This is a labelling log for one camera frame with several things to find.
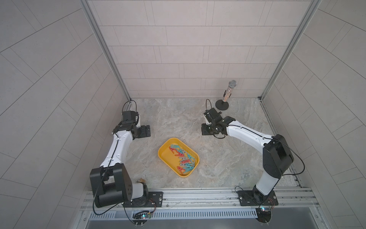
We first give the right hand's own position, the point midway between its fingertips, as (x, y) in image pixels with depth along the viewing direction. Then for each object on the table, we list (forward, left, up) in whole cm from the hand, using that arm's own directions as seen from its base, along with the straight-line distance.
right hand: (201, 130), depth 88 cm
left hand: (+2, +36, +3) cm, 36 cm away
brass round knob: (-26, +34, -4) cm, 43 cm away
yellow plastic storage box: (-13, +15, -8) cm, 21 cm away
